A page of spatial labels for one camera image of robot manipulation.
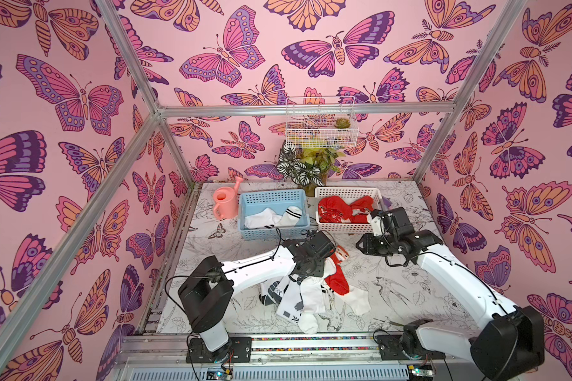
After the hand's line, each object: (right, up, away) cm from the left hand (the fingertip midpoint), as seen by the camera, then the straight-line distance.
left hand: (320, 267), depth 83 cm
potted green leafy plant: (-4, +37, +10) cm, 38 cm away
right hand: (+14, +9, -1) cm, 17 cm away
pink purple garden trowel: (+35, +23, +26) cm, 49 cm away
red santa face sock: (+21, +20, +23) cm, 37 cm away
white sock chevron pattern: (-12, -9, -2) cm, 15 cm away
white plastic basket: (+16, +27, +26) cm, 41 cm away
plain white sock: (-2, -10, -1) cm, 11 cm away
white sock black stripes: (-10, +17, +23) cm, 30 cm away
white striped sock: (-22, +16, +22) cm, 35 cm away
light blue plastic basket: (-16, +24, +26) cm, 39 cm away
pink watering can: (-38, +24, +16) cm, 47 cm away
